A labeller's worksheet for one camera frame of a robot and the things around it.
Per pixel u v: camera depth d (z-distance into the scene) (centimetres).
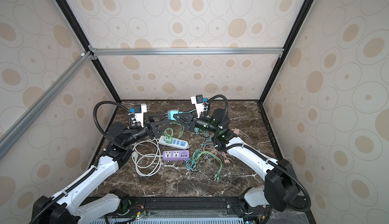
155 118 66
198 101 59
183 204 75
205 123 60
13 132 52
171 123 63
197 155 90
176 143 94
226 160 89
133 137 59
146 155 91
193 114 61
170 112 62
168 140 90
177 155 88
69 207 40
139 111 58
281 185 41
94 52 91
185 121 61
